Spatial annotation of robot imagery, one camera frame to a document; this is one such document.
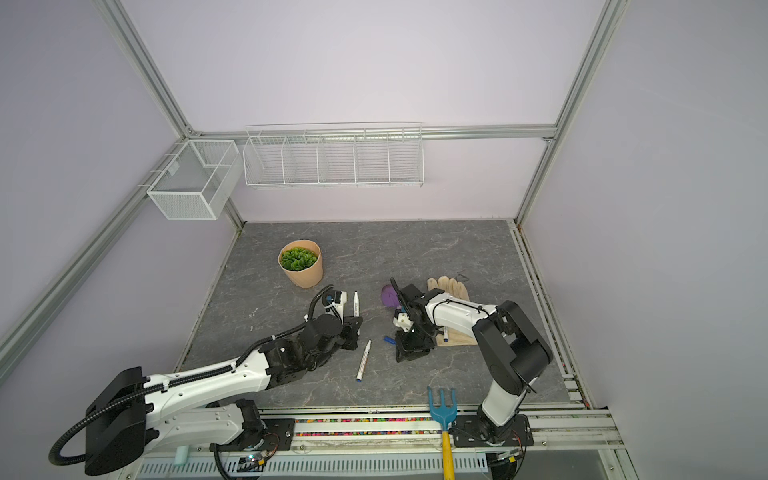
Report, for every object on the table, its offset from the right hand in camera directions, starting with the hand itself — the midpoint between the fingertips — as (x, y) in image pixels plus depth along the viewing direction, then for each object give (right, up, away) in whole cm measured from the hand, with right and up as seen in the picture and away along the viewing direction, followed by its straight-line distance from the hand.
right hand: (405, 360), depth 85 cm
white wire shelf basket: (-24, +64, +14) cm, 69 cm away
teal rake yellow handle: (+10, -10, -10) cm, 17 cm away
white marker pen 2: (-12, +1, +1) cm, 12 cm away
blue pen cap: (-4, +5, +4) cm, 7 cm away
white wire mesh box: (-70, +55, +14) cm, 90 cm away
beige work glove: (+18, +19, +14) cm, 30 cm away
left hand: (-12, +12, -7) cm, 18 cm away
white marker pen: (-13, +17, -7) cm, 23 cm away
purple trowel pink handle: (-5, +16, +11) cm, 20 cm away
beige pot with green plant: (-33, +28, +9) cm, 44 cm away
